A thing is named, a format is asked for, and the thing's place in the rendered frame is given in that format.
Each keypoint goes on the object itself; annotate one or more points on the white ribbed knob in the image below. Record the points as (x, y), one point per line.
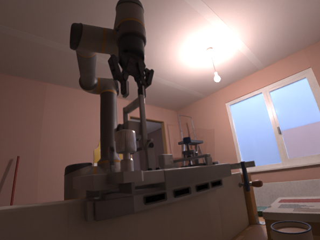
(125, 141)

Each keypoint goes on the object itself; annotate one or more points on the grey lever with dark knob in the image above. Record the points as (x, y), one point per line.
(149, 144)

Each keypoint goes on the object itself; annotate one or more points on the dark grey round bin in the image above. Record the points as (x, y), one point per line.
(77, 179)

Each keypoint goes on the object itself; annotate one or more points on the green box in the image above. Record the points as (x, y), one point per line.
(261, 211)

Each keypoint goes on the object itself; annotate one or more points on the white round bucket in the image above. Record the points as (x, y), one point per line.
(291, 231)

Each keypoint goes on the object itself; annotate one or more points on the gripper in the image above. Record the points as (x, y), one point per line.
(131, 47)

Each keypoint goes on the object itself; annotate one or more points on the white radiator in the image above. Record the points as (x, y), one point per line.
(287, 191)

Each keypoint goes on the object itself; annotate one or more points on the white framed window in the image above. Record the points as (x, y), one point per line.
(275, 125)

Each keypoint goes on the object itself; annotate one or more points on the grey guide rail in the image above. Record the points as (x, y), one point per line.
(192, 159)

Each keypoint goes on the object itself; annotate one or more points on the beige box with label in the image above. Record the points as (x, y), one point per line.
(292, 208)

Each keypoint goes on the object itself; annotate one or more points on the yellow sign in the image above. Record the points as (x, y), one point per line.
(97, 153)

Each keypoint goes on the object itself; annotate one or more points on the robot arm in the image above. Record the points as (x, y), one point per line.
(108, 117)

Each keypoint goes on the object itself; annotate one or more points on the hanging light bulb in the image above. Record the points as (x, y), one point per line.
(216, 77)

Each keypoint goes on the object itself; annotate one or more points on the grey edge guide block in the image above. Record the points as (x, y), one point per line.
(165, 161)

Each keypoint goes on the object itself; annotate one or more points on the open doorway wooden frame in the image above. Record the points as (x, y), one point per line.
(157, 139)

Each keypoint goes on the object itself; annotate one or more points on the grey boring jig body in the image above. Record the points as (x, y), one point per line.
(155, 182)

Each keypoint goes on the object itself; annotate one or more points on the red stick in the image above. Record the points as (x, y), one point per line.
(14, 179)

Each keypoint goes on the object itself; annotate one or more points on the grey stepladder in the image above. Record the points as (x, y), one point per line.
(190, 143)

